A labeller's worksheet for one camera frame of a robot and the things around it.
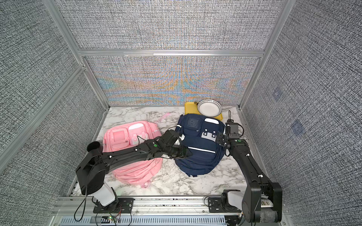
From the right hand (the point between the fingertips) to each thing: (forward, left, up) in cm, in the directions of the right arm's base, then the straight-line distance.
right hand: (223, 132), depth 86 cm
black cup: (-5, +81, -6) cm, 81 cm away
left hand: (-15, +19, 0) cm, 24 cm away
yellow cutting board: (+35, +17, -15) cm, 42 cm away
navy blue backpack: (+6, +13, -11) cm, 18 cm away
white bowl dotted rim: (+34, +2, -15) cm, 37 cm away
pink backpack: (+3, +66, -8) cm, 66 cm away
